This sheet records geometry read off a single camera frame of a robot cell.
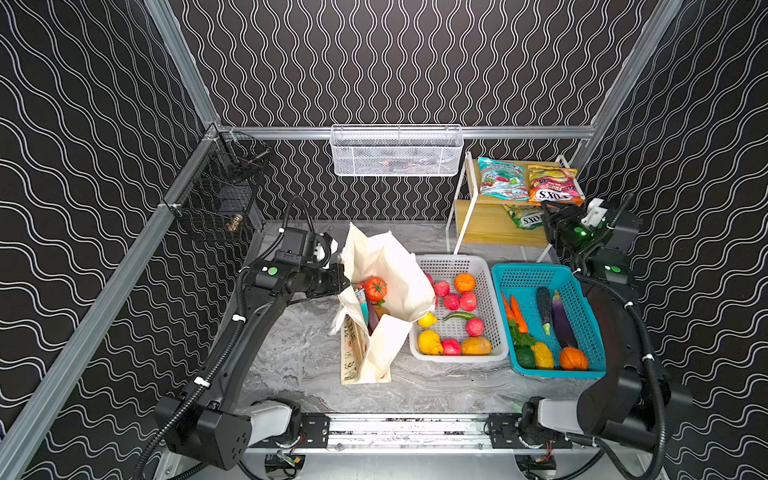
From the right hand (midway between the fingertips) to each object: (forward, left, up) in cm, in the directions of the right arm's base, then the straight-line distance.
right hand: (542, 204), depth 73 cm
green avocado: (-26, +1, -31) cm, 40 cm away
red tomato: (-8, +42, -25) cm, 50 cm away
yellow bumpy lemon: (-22, +27, -31) cm, 46 cm away
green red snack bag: (+11, +7, -1) cm, 13 cm away
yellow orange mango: (-24, +14, -30) cm, 41 cm away
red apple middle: (-4, +22, -31) cm, 38 cm away
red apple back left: (0, +25, -32) cm, 41 cm away
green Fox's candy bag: (+15, -6, -18) cm, 24 cm away
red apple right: (-9, +14, -31) cm, 35 cm away
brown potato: (-15, +41, -28) cm, 51 cm away
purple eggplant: (-17, -14, -34) cm, 41 cm away
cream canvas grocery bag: (-28, +43, -31) cm, 60 cm away
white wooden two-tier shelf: (+5, +8, -4) cm, 10 cm away
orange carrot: (-11, 0, -34) cm, 36 cm away
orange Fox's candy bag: (+9, -5, -1) cm, 11 cm away
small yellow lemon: (-15, +26, -32) cm, 44 cm away
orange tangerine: (-2, +14, -31) cm, 34 cm away
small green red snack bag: (-15, +45, -22) cm, 53 cm away
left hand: (-16, +46, -10) cm, 49 cm away
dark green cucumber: (-6, -11, -34) cm, 36 cm away
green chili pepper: (-12, +17, -35) cm, 40 cm away
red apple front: (-24, +21, -30) cm, 44 cm away
